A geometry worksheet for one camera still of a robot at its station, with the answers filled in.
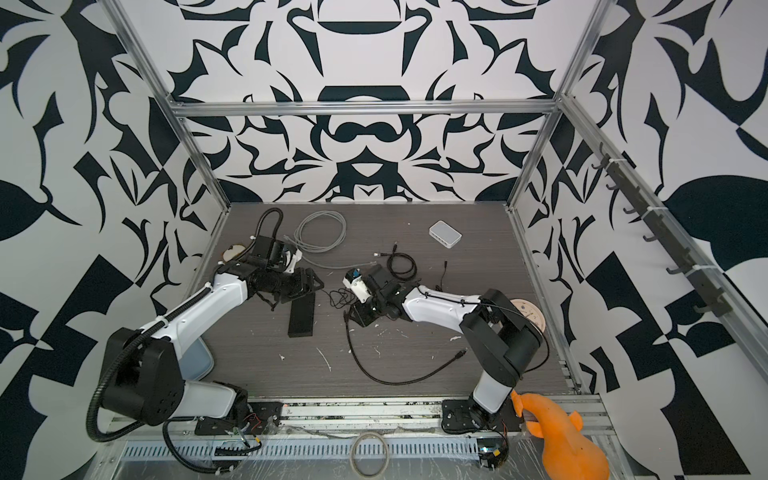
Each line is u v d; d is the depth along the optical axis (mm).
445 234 1092
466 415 743
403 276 984
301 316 908
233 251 1019
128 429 434
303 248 1025
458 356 838
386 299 685
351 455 685
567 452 638
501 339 461
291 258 728
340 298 944
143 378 419
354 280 792
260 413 738
